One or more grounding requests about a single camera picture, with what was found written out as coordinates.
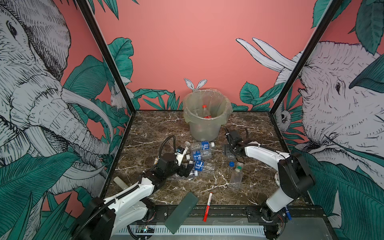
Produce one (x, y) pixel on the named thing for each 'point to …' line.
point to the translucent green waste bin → (220, 107)
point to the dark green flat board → (181, 212)
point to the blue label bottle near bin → (202, 145)
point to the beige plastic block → (121, 183)
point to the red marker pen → (206, 211)
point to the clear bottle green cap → (236, 176)
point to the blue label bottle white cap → (209, 167)
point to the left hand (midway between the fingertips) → (188, 160)
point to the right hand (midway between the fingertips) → (228, 147)
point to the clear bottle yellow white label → (186, 144)
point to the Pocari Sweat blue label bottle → (198, 155)
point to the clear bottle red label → (205, 114)
